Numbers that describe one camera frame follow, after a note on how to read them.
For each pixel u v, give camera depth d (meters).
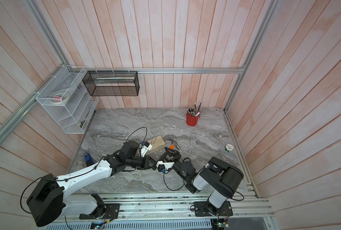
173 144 0.88
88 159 0.91
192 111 0.98
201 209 0.72
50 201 0.40
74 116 0.79
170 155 0.75
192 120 1.12
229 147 0.95
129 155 0.64
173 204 0.77
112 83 1.05
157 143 0.97
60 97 0.74
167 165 0.71
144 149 0.74
